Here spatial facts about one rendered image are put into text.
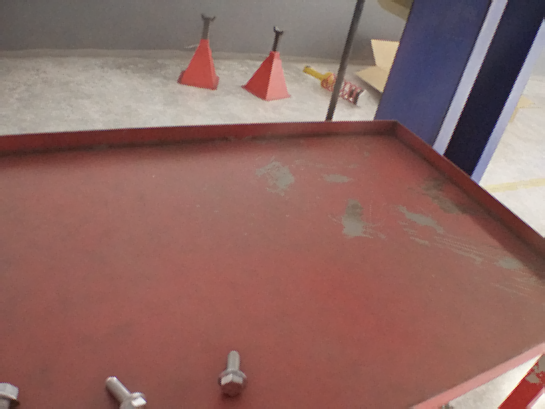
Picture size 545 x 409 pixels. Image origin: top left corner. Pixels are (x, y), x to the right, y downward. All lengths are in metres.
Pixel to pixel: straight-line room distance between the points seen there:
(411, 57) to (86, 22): 2.54
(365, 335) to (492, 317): 0.16
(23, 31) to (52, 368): 3.05
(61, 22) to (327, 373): 3.11
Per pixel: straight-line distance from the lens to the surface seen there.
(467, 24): 1.06
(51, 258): 0.48
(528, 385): 0.75
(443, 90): 1.09
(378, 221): 0.62
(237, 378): 0.38
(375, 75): 3.86
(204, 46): 3.17
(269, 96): 3.17
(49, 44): 3.40
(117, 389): 0.37
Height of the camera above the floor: 1.17
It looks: 34 degrees down
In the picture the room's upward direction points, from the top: 15 degrees clockwise
